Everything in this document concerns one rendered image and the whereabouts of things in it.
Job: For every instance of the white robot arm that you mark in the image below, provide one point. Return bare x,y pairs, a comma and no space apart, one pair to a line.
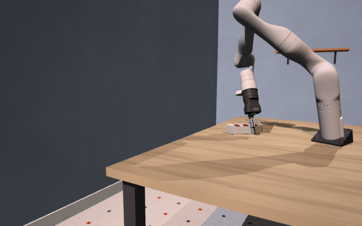
325,76

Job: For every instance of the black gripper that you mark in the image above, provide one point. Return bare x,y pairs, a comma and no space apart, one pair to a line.
250,99

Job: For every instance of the white power strip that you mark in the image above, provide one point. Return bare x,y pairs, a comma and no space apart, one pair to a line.
243,128

